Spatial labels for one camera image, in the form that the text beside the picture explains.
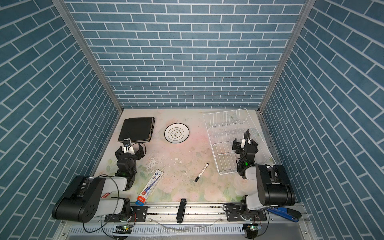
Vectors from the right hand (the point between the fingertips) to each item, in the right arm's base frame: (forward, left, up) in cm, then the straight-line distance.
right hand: (244, 137), depth 91 cm
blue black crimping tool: (-38, -18, -8) cm, 43 cm away
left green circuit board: (-50, +62, -13) cm, 81 cm away
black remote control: (-41, +34, -9) cm, 54 cm away
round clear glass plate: (+7, +45, -9) cm, 46 cm away
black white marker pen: (-21, +25, -10) cm, 34 cm away
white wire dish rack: (+11, +13, -4) cm, 17 cm away
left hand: (-11, +68, +1) cm, 69 cm away
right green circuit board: (-45, -1, -12) cm, 46 cm away
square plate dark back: (+5, +70, -4) cm, 71 cm away
